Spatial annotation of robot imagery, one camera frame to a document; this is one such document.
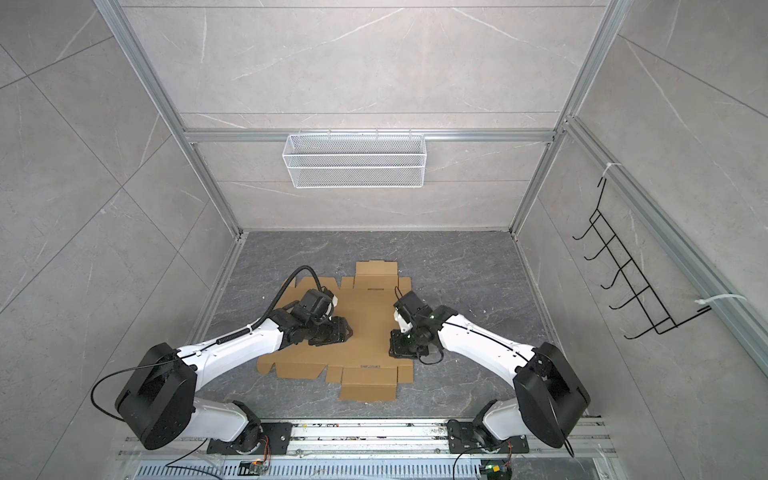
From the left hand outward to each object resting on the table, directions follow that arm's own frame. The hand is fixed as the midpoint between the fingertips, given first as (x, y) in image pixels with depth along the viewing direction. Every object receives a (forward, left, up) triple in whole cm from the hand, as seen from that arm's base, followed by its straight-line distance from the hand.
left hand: (348, 328), depth 86 cm
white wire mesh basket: (+51, -2, +23) cm, 56 cm away
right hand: (-7, -13, -1) cm, 15 cm away
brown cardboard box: (-8, -4, -7) cm, 11 cm away
